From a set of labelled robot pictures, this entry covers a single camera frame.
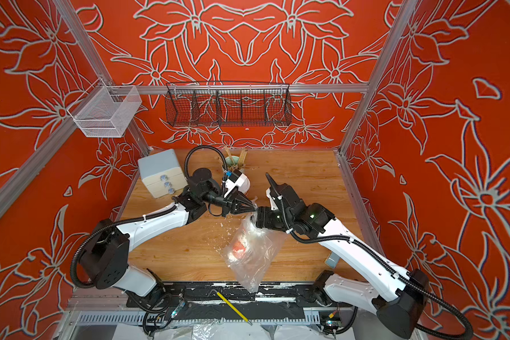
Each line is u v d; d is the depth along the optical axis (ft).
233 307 2.32
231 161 3.21
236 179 1.99
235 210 2.11
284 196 1.72
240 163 3.04
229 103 3.27
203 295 2.44
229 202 2.00
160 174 2.95
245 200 2.10
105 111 3.01
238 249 2.33
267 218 2.02
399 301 1.21
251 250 2.25
